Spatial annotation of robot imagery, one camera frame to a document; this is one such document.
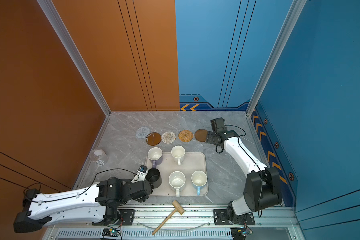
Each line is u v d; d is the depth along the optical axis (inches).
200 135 42.8
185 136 41.5
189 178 34.1
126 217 29.1
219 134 23.9
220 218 28.5
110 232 28.0
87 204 18.5
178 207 29.7
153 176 33.0
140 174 25.8
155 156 37.0
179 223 28.6
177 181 33.4
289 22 29.3
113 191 19.6
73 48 32.7
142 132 42.6
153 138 40.4
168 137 41.3
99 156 37.0
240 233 27.4
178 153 36.8
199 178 33.4
